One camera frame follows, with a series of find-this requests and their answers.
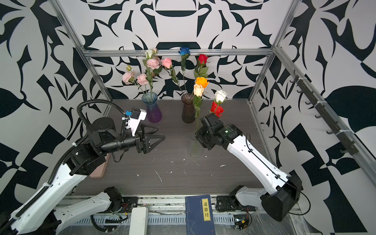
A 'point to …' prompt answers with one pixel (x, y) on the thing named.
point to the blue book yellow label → (199, 219)
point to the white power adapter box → (139, 221)
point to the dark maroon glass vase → (188, 114)
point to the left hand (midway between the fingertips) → (159, 129)
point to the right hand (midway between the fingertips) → (194, 135)
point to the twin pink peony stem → (129, 78)
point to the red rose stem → (199, 71)
